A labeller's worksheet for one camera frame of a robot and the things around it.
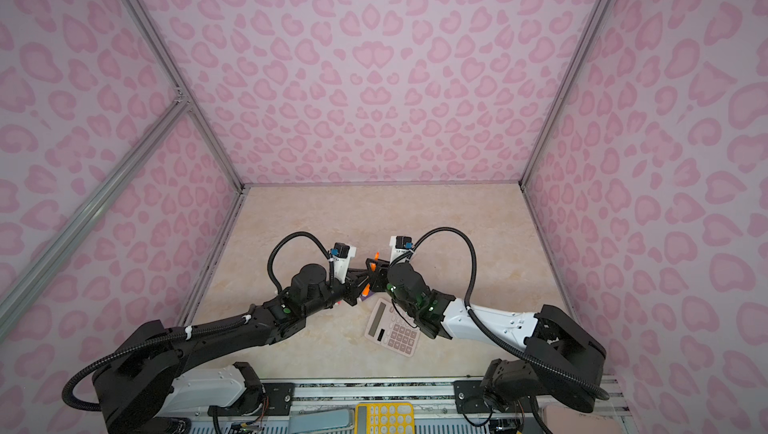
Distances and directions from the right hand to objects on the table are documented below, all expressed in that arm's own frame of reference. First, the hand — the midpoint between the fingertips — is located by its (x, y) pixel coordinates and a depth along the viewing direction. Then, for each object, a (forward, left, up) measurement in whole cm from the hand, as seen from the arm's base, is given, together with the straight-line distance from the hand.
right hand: (367, 261), depth 78 cm
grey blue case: (-33, +9, -15) cm, 37 cm away
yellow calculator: (-32, -5, -16) cm, 36 cm away
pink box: (-31, -46, -17) cm, 59 cm away
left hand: (-2, -2, -2) cm, 3 cm away
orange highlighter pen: (-6, 0, -5) cm, 8 cm away
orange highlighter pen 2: (-1, -2, -1) cm, 2 cm away
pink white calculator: (-12, -7, -17) cm, 21 cm away
